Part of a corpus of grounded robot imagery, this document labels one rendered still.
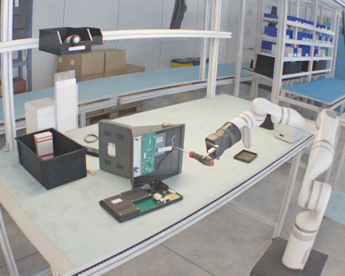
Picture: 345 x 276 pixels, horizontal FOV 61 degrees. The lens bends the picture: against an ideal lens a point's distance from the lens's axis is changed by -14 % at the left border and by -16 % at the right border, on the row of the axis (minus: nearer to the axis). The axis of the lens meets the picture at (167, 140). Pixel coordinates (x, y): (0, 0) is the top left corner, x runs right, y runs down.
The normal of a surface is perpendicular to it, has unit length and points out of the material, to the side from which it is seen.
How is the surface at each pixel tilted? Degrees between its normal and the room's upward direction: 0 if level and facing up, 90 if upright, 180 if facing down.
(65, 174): 90
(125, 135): 90
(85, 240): 0
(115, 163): 90
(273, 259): 0
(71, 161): 90
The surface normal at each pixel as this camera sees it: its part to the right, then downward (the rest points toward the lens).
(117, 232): 0.06, -0.93
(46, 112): 0.72, 0.29
